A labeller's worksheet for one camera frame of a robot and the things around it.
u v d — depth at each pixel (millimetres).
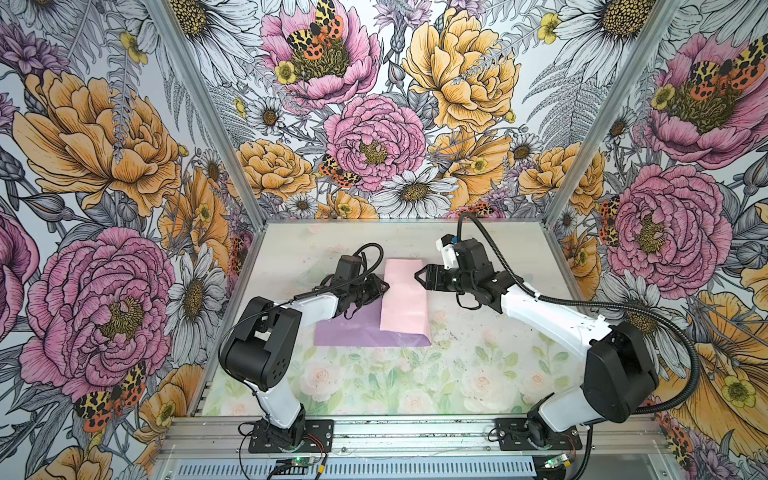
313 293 635
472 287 639
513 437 732
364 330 934
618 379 427
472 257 647
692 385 421
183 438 770
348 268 762
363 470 701
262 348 475
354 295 807
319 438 732
